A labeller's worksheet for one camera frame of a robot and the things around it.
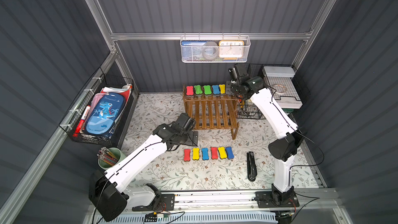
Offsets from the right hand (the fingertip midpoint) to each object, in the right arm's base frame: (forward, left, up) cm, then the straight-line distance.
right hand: (234, 85), depth 82 cm
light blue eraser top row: (-1, +10, -2) cm, 10 cm away
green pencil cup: (-35, +61, -13) cm, 71 cm away
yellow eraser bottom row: (-26, +21, -29) cm, 44 cm away
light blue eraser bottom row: (-26, +15, -30) cm, 43 cm away
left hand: (-24, +24, -13) cm, 36 cm away
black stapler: (-35, -9, -26) cm, 45 cm away
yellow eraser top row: (-1, +6, -1) cm, 6 cm away
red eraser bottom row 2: (-25, +10, -29) cm, 40 cm away
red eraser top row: (-2, +24, -2) cm, 24 cm away
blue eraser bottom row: (-25, +1, -29) cm, 39 cm away
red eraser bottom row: (-27, +26, -29) cm, 47 cm away
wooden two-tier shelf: (-5, +7, -17) cm, 19 cm away
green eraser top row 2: (-1, +14, -2) cm, 15 cm away
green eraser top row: (-1, +19, -2) cm, 20 cm away
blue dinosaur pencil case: (-23, +58, +6) cm, 62 cm away
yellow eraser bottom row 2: (-26, +5, -30) cm, 40 cm away
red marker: (-26, +68, +3) cm, 72 cm away
